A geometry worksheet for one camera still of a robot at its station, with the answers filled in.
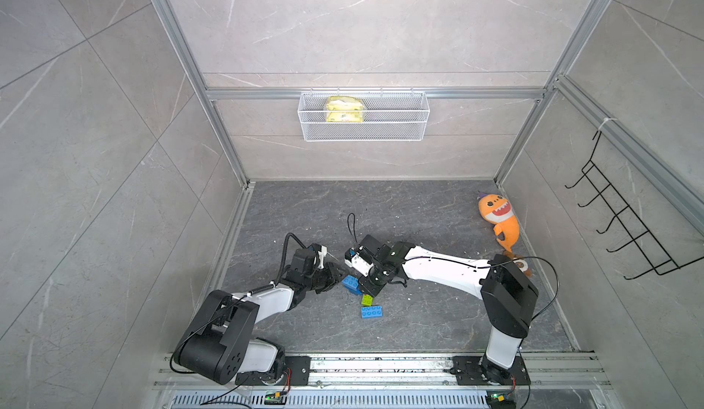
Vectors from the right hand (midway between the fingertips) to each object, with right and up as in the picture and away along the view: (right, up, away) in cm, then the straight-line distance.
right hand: (366, 285), depth 85 cm
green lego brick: (0, -5, +1) cm, 5 cm away
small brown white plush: (+54, +4, +8) cm, 55 cm away
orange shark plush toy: (+50, +23, +16) cm, 58 cm away
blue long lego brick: (+1, -7, -2) cm, 8 cm away
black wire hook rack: (+65, +14, -23) cm, 71 cm away
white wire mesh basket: (+9, +59, +16) cm, 61 cm away
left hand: (-5, +4, +3) cm, 7 cm away
